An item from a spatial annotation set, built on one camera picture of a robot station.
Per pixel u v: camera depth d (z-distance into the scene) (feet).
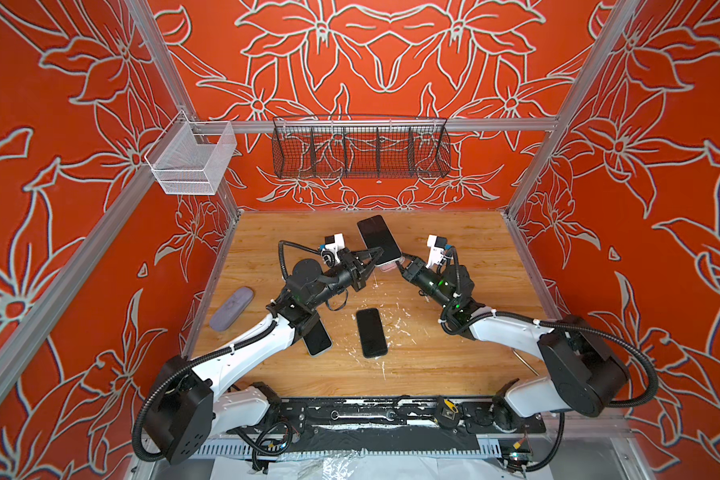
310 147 3.24
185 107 2.82
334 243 2.25
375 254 2.16
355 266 2.00
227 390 1.50
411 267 2.40
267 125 3.02
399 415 2.43
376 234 2.35
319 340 2.81
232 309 2.95
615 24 2.37
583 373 1.42
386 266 2.58
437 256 2.42
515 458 2.24
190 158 3.07
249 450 1.93
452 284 2.03
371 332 2.85
